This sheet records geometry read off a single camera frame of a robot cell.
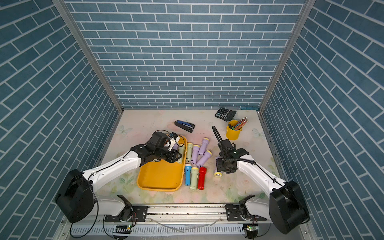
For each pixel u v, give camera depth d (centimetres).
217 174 85
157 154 67
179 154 79
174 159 72
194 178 83
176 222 73
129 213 68
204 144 96
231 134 98
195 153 93
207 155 92
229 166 71
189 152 93
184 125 109
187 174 84
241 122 94
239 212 74
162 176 83
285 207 41
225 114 116
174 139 75
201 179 82
